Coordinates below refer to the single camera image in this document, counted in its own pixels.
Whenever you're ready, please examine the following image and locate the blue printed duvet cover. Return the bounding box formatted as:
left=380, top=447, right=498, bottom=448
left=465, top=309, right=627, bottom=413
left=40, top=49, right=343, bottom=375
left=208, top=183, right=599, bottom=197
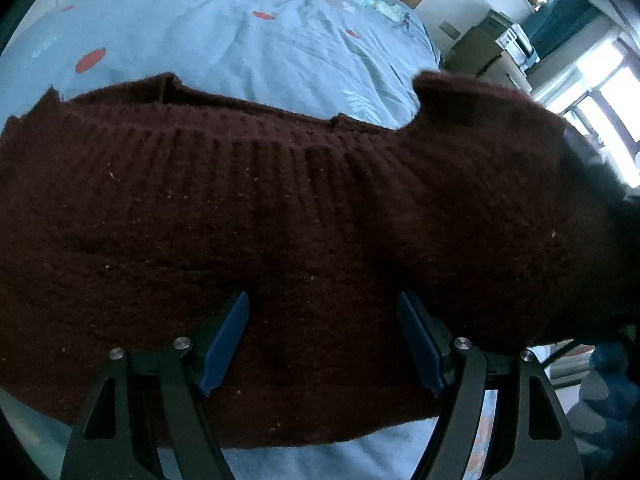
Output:
left=0, top=0, right=501, bottom=480

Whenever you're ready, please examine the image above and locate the long teal curtain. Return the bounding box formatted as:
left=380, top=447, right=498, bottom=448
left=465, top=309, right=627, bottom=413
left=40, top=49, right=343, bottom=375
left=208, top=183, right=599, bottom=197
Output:
left=527, top=0, right=608, bottom=58

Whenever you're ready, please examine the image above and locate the brown cardboard box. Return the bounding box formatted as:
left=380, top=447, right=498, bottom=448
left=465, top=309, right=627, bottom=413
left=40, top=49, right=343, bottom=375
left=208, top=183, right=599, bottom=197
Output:
left=442, top=25, right=535, bottom=95

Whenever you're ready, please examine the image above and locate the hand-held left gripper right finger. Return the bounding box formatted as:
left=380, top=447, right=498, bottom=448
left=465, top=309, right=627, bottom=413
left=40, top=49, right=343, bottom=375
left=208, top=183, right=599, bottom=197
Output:
left=396, top=290, right=586, bottom=480

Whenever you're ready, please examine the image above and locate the printed pillow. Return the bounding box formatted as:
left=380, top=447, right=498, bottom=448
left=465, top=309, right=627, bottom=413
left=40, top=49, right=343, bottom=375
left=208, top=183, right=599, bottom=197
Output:
left=339, top=0, right=413, bottom=31

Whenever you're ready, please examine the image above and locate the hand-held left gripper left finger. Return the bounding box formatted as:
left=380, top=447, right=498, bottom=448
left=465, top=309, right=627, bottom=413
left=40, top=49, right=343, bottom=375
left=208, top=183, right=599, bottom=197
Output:
left=60, top=290, right=250, bottom=480

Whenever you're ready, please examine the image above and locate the white printer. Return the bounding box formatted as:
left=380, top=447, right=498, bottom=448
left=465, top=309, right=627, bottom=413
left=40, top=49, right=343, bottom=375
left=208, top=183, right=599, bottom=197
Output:
left=492, top=10, right=538, bottom=68

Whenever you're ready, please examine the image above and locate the bright window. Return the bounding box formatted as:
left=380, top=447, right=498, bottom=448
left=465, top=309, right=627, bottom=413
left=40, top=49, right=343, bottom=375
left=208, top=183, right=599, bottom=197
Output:
left=545, top=35, right=640, bottom=186

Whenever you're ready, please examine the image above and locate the person's right hand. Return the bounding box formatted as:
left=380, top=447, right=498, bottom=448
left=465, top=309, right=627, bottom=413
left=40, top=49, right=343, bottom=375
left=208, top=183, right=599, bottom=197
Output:
left=577, top=340, right=640, bottom=456

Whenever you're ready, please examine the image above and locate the dark red knitted sweater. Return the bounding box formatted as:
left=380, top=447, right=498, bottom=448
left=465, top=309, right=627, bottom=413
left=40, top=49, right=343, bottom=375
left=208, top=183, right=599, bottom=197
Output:
left=0, top=70, right=631, bottom=450

